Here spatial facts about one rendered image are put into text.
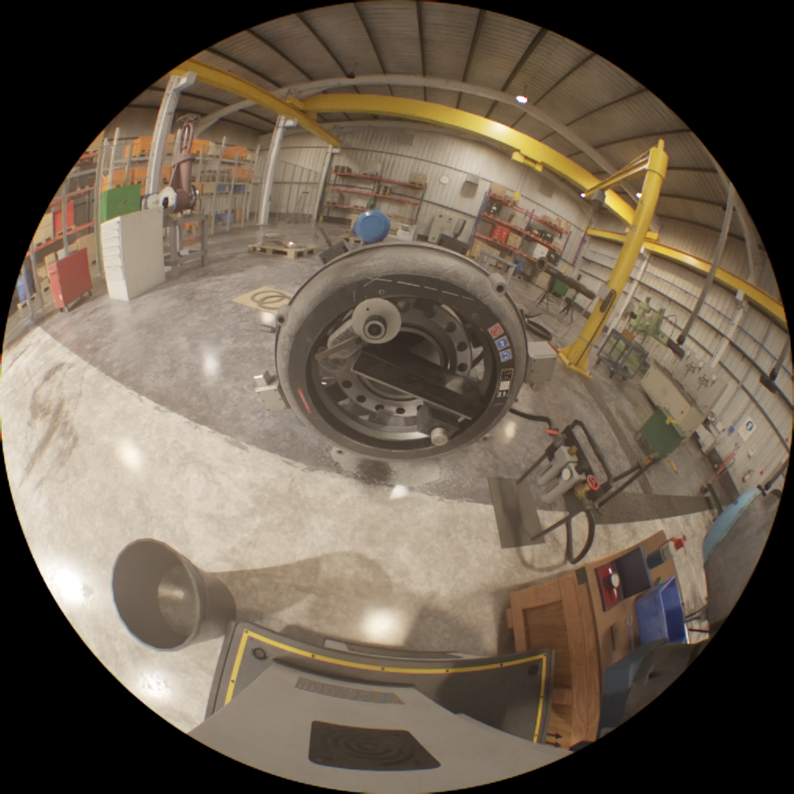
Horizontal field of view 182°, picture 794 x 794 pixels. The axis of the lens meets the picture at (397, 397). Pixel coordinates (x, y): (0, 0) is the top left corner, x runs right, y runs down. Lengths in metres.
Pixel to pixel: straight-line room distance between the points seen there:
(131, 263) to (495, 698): 4.57
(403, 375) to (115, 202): 7.34
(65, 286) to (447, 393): 5.40
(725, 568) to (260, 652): 0.88
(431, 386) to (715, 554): 0.73
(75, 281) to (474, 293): 5.45
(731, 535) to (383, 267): 0.79
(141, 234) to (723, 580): 4.58
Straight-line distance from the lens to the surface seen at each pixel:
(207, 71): 9.76
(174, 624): 1.05
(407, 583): 1.07
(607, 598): 0.99
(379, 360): 0.61
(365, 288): 0.55
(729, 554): 0.51
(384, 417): 0.92
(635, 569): 1.06
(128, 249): 4.02
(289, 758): 0.32
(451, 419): 0.71
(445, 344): 0.76
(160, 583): 1.07
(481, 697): 0.87
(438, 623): 1.11
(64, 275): 5.34
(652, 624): 1.13
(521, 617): 1.18
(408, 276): 0.54
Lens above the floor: 1.02
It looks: 39 degrees down
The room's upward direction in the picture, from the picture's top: 18 degrees clockwise
